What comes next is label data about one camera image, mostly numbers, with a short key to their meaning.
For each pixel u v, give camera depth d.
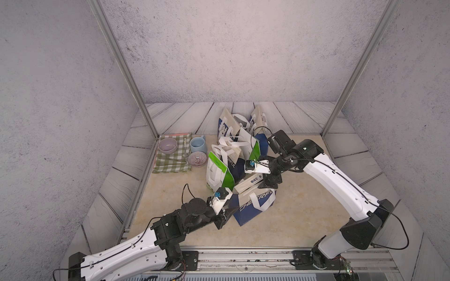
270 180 0.62
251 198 0.68
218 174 0.76
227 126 1.01
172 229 0.53
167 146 1.11
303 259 0.74
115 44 0.79
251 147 0.86
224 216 0.60
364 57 0.84
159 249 0.50
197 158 1.06
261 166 0.59
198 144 1.12
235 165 0.84
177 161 1.07
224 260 0.74
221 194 0.56
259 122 0.95
